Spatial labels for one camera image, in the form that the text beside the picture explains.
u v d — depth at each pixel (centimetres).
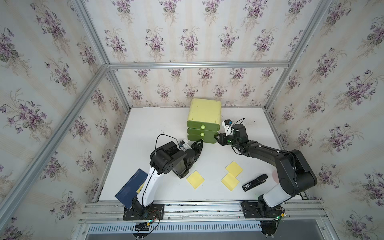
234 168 90
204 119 84
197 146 90
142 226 72
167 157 57
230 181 83
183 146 90
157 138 57
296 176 45
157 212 73
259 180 79
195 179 84
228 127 80
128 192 78
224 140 80
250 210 72
